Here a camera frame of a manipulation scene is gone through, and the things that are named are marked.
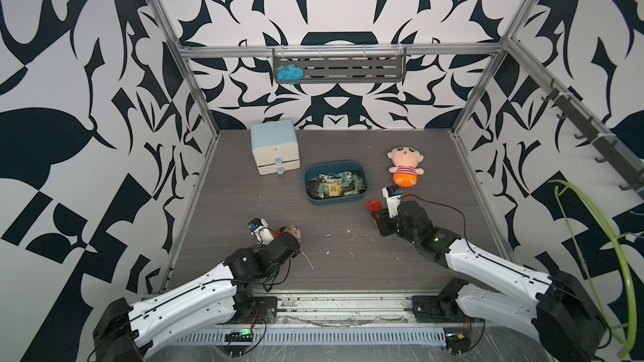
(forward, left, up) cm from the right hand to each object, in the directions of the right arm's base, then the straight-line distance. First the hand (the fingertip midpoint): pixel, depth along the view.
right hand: (372, 208), depth 84 cm
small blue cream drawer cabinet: (+24, +34, +4) cm, 42 cm away
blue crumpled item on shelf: (+42, +27, +24) cm, 56 cm away
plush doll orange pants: (+23, -17, -5) cm, 29 cm away
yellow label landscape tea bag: (+12, +12, -6) cm, 18 cm away
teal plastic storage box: (+18, +19, -6) cm, 27 cm away
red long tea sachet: (+6, -3, -9) cm, 11 cm away
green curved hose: (-29, -45, +19) cm, 57 cm away
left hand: (-8, +28, -2) cm, 29 cm away
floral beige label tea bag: (-4, +26, -9) cm, 28 cm away
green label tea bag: (+13, +5, -6) cm, 15 cm away
